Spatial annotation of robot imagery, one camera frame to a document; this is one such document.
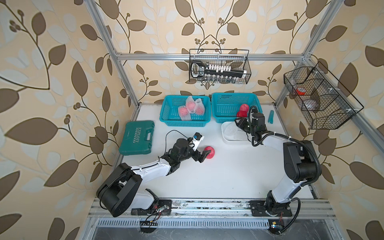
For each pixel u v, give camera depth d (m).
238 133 0.99
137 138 0.96
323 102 0.74
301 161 0.48
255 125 0.76
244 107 1.11
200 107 1.08
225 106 1.19
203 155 0.75
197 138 0.72
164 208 0.74
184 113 1.08
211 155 0.87
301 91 0.81
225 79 0.88
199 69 0.84
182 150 0.67
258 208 0.73
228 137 1.00
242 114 1.05
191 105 1.08
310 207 0.75
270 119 1.12
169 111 1.15
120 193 0.42
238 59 0.91
